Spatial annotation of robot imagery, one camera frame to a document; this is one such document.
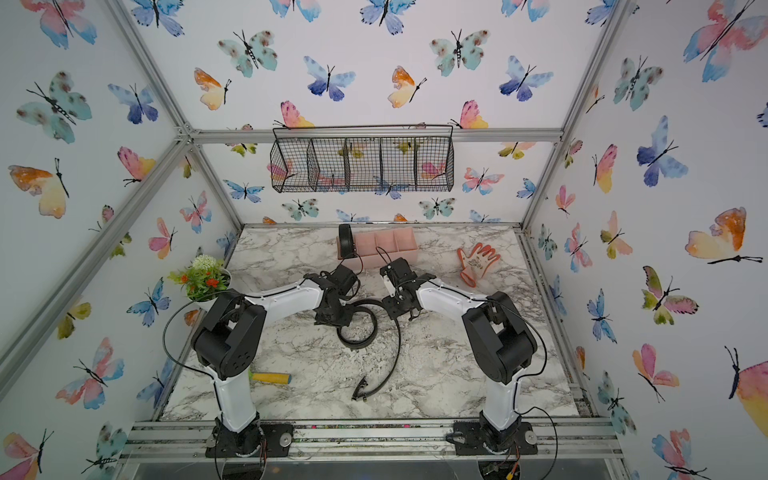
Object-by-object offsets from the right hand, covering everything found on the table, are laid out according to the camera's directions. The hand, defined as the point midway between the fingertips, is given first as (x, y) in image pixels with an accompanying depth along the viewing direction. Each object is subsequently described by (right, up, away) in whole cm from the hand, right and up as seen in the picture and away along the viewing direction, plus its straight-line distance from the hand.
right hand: (397, 302), depth 94 cm
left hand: (-16, -6, +1) cm, 17 cm away
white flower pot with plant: (-55, +8, -8) cm, 56 cm away
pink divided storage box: (-9, +17, +19) cm, 27 cm away
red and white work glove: (+28, +12, +13) cm, 34 cm away
